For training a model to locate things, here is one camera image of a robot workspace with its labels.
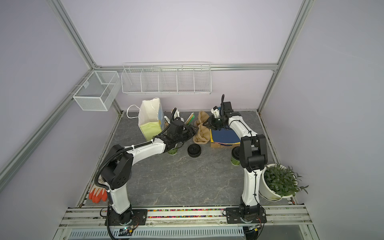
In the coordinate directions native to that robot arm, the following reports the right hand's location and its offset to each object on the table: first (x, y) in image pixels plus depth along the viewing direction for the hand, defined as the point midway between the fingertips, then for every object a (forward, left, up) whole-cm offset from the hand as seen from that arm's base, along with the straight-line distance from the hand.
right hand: (205, 126), depth 95 cm
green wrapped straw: (+3, +9, +4) cm, 10 cm away
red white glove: (-38, +59, -10) cm, 71 cm away
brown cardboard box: (-9, -7, -9) cm, 14 cm away
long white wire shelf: (+28, +26, +18) cm, 41 cm away
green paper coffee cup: (-22, -16, -3) cm, 28 cm away
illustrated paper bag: (+9, +37, -1) cm, 38 cm away
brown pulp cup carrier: (-5, +2, -3) cm, 7 cm away
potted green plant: (-37, -32, +4) cm, 49 cm away
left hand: (-6, +4, +2) cm, 8 cm away
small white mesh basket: (+17, +70, +14) cm, 73 cm away
